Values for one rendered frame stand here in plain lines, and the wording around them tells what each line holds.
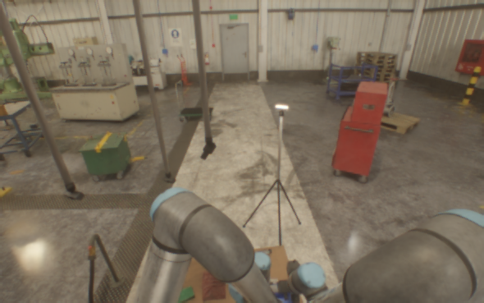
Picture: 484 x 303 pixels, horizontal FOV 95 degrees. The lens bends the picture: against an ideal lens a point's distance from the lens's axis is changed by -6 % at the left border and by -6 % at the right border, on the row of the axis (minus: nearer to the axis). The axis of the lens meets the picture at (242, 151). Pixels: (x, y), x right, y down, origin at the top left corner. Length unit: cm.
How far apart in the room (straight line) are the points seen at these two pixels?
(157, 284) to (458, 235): 60
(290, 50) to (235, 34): 236
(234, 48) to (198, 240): 991
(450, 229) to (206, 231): 42
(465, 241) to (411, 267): 10
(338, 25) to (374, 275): 1083
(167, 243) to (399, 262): 45
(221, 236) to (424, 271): 34
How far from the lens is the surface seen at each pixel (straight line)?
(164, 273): 64
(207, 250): 52
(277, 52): 1049
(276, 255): 183
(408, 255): 43
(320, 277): 96
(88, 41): 1145
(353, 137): 328
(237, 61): 1032
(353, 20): 1132
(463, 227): 50
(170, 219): 57
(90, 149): 371
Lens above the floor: 190
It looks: 27 degrees down
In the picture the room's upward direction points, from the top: 2 degrees counter-clockwise
